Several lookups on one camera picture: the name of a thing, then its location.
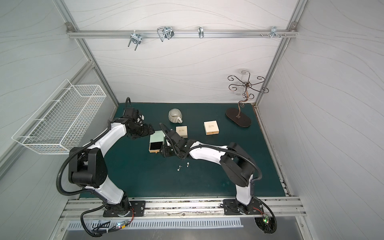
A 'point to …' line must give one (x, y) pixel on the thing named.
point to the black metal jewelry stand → (233, 114)
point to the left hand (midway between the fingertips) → (148, 132)
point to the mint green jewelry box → (156, 140)
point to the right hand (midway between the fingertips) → (162, 149)
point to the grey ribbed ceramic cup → (175, 116)
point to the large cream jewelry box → (211, 127)
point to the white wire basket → (56, 125)
